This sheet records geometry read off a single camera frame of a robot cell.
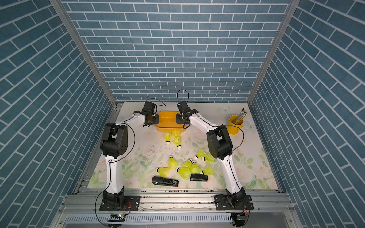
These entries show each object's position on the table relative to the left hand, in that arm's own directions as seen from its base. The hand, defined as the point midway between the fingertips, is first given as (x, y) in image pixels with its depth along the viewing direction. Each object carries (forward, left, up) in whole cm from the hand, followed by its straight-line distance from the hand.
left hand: (159, 119), depth 106 cm
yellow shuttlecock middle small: (-34, -22, 0) cm, 40 cm away
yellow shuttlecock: (-14, -8, 0) cm, 16 cm away
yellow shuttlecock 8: (-38, -33, +1) cm, 51 cm away
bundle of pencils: (-6, -57, +10) cm, 58 cm away
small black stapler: (-40, -27, -5) cm, 49 cm away
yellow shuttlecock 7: (-38, -20, -3) cm, 43 cm away
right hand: (-3, -16, +4) cm, 16 cm away
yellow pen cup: (-8, -54, +7) cm, 55 cm away
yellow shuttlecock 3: (-27, -30, 0) cm, 40 cm away
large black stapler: (-44, -8, +1) cm, 45 cm away
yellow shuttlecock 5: (-33, -12, -3) cm, 35 cm away
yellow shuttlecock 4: (-30, -34, +1) cm, 46 cm away
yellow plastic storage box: (-7, -8, +6) cm, 12 cm away
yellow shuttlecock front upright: (-35, -26, -3) cm, 44 cm away
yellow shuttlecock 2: (-14, -14, 0) cm, 19 cm away
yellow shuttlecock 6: (-38, -7, -2) cm, 39 cm away
